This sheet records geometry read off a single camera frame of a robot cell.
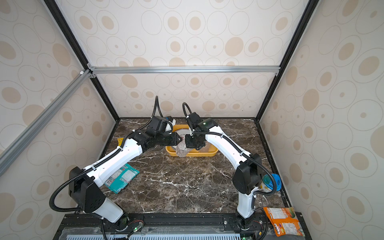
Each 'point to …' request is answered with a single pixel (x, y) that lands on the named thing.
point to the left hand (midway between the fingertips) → (185, 138)
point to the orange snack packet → (285, 221)
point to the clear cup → (181, 149)
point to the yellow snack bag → (119, 141)
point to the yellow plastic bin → (206, 150)
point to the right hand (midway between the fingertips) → (189, 145)
